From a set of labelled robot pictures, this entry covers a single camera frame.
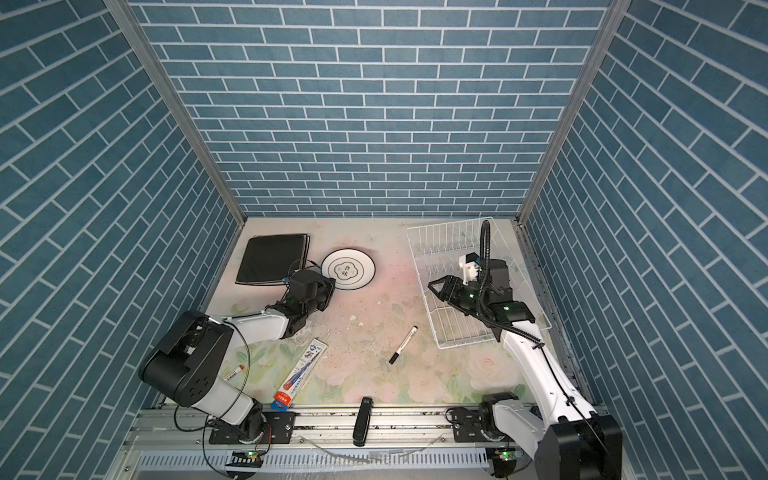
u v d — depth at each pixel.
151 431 0.74
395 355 0.86
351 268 0.98
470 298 0.68
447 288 0.71
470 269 0.74
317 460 0.77
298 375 0.81
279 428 0.74
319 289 0.76
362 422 0.74
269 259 1.02
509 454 0.71
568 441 0.38
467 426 0.74
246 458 0.72
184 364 0.45
